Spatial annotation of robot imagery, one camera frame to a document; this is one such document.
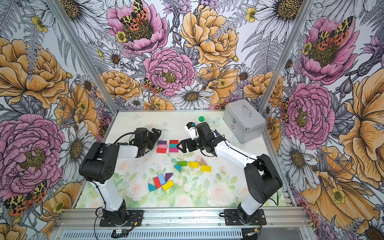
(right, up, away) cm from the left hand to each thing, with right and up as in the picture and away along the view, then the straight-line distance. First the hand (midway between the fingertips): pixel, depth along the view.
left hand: (159, 138), depth 102 cm
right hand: (+18, -4, -17) cm, 25 cm away
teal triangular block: (+14, -16, -11) cm, 24 cm away
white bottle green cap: (+28, +13, +3) cm, 31 cm away
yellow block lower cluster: (+9, -25, -17) cm, 31 cm away
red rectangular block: (+2, -8, -2) cm, 8 cm away
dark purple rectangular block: (+1, -3, 0) cm, 3 cm away
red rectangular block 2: (+9, -2, +1) cm, 9 cm away
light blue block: (+5, -22, -15) cm, 27 cm away
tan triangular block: (+28, -14, -9) cm, 33 cm away
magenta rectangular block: (+10, -8, -2) cm, 12 cm away
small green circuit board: (-13, -43, -29) cm, 53 cm away
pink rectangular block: (+2, -5, 0) cm, 6 cm away
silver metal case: (+55, +12, -6) cm, 56 cm away
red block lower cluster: (+2, -23, -16) cm, 29 cm away
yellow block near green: (+23, -15, -10) cm, 29 cm away
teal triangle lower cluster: (0, -25, -20) cm, 32 cm away
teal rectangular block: (+9, -5, 0) cm, 10 cm away
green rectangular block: (+16, -14, -10) cm, 24 cm away
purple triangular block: (+8, -21, -14) cm, 26 cm away
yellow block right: (+30, -17, -12) cm, 37 cm away
